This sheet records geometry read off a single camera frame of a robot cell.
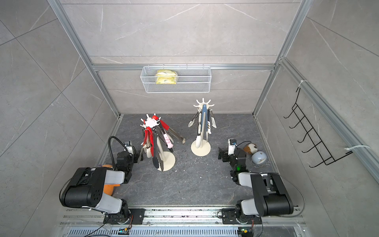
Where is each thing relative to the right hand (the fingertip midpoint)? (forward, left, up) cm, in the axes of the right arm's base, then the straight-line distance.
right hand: (227, 146), depth 92 cm
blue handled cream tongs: (-1, +16, +25) cm, 30 cm away
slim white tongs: (0, +14, +25) cm, 28 cm away
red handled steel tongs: (-2, +35, +23) cm, 42 cm away
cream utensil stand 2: (-4, +39, -7) cm, 40 cm away
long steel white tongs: (-9, +47, +19) cm, 52 cm away
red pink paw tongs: (-9, +34, +21) cm, 41 cm away
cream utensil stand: (+4, +13, -6) cm, 15 cm away
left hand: (+1, +61, -1) cm, 61 cm away
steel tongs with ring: (+7, +22, +17) cm, 29 cm away
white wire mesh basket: (+42, +23, +23) cm, 53 cm away
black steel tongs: (-16, +39, +16) cm, 45 cm away
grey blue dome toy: (-8, -18, -1) cm, 20 cm away
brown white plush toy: (+1, -17, -4) cm, 17 cm away
